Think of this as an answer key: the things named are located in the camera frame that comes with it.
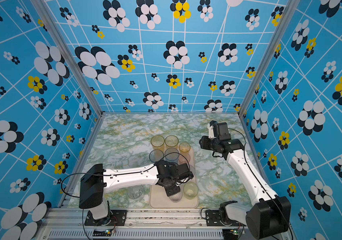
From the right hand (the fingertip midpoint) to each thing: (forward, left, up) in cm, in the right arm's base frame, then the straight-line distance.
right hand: (203, 141), depth 81 cm
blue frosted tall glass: (-15, +17, +9) cm, 24 cm away
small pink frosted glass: (-2, +12, -17) cm, 21 cm away
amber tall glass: (+10, +29, -15) cm, 34 cm away
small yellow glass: (+5, +10, -14) cm, 18 cm away
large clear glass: (-22, +38, -18) cm, 47 cm away
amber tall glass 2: (+6, +18, -8) cm, 21 cm away
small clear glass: (-25, +15, -17) cm, 34 cm away
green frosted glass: (-20, +7, -18) cm, 28 cm away
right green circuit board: (-40, -10, -21) cm, 46 cm away
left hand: (-22, +15, -11) cm, 29 cm away
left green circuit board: (-40, +48, -18) cm, 65 cm away
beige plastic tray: (-25, +25, -18) cm, 39 cm away
